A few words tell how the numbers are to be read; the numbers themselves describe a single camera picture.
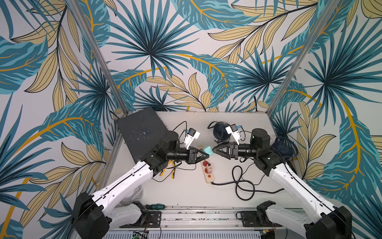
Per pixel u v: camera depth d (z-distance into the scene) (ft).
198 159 2.06
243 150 2.01
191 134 2.05
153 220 2.38
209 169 2.74
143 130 3.39
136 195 2.40
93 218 1.21
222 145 2.22
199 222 2.41
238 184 2.75
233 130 2.06
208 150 2.13
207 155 2.12
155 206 2.47
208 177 2.80
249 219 2.40
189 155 1.93
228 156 1.98
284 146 3.39
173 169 2.93
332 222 1.24
